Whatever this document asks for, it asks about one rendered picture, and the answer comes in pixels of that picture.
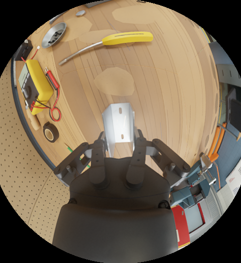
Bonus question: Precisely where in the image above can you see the silver tommy bar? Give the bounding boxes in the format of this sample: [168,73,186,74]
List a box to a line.
[201,175,217,187]

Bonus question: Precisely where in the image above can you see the green pencil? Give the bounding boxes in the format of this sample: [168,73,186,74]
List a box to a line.
[63,143,92,168]

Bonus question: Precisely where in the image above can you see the grey flat plate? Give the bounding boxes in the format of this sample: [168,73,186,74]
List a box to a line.
[84,0,113,9]

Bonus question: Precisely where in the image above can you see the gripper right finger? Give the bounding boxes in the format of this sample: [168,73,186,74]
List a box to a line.
[125,128,192,190]

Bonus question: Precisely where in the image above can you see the red wire with white plug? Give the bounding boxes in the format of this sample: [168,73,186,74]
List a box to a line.
[21,45,41,62]

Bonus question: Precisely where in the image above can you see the red test lead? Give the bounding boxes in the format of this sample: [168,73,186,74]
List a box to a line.
[30,87,62,122]

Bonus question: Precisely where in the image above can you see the yellow-handled nut driver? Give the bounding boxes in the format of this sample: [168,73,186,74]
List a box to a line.
[58,31,154,67]

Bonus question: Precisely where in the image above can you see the black small parts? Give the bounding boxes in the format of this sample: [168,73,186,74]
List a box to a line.
[48,30,63,44]

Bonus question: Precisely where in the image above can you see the white board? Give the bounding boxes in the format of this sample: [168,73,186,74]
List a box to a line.
[225,153,241,198]

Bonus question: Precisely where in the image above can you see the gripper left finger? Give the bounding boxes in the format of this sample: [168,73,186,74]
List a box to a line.
[53,130,111,190]

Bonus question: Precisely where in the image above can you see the steel bowl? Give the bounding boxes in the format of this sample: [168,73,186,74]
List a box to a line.
[41,22,67,50]

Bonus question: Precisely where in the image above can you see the red cabinet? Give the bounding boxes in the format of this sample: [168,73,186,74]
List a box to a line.
[170,205,191,248]

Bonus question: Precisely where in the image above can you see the beige pegboard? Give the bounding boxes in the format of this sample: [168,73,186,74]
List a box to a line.
[0,59,72,245]

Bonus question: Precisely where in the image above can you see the blue vise body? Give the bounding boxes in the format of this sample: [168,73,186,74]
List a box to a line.
[171,160,212,209]

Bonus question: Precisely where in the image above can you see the yellow multimeter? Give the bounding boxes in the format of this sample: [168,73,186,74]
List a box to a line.
[18,59,55,116]

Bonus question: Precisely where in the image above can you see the beige wooden handle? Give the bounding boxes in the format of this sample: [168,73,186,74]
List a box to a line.
[27,111,41,131]

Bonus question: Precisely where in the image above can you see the black box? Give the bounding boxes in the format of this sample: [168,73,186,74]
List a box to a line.
[14,38,34,62]

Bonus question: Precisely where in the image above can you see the red test probe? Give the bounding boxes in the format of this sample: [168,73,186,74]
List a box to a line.
[44,66,61,90]

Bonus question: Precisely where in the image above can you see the black office chair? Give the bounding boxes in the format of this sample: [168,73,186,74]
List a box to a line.
[225,87,241,142]

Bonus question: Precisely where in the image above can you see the black tape roll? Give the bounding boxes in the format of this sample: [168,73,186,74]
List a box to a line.
[42,121,60,144]

